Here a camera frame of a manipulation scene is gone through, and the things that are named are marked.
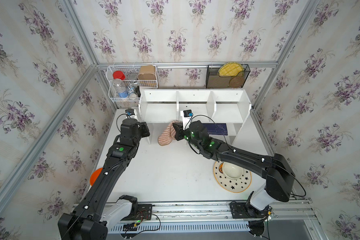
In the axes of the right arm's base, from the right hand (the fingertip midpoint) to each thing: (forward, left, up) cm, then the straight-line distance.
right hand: (175, 124), depth 75 cm
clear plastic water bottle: (+23, +34, +7) cm, 41 cm away
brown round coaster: (+36, -39, 0) cm, 53 cm away
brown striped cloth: (-2, +5, -10) cm, 11 cm away
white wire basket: (+31, +33, +4) cm, 45 cm away
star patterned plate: (-22, -33, -26) cm, 48 cm away
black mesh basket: (+36, -24, +1) cm, 43 cm away
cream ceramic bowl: (-15, -33, -25) cm, 43 cm away
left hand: (0, +14, 0) cm, 14 cm away
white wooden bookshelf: (+7, -21, +7) cm, 23 cm away
